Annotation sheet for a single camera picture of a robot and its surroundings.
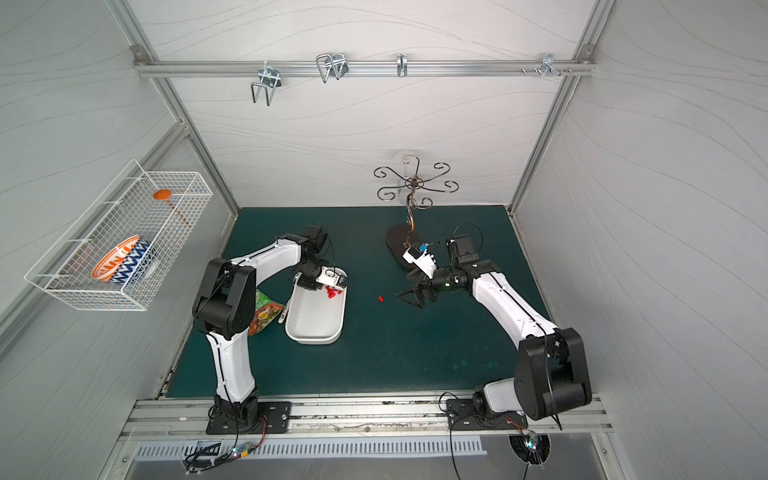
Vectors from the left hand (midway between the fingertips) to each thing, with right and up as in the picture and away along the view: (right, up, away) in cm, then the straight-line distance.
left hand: (320, 276), depth 99 cm
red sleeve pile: (+4, -4, -3) cm, 7 cm away
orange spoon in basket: (-37, +25, -19) cm, 49 cm away
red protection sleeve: (+21, -7, -3) cm, 22 cm away
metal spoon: (-10, -11, -8) cm, 17 cm away
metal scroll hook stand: (+28, +13, +7) cm, 31 cm away
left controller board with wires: (-22, -39, -31) cm, 54 cm away
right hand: (+28, 0, -17) cm, 33 cm away
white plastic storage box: (+1, -11, -9) cm, 14 cm away
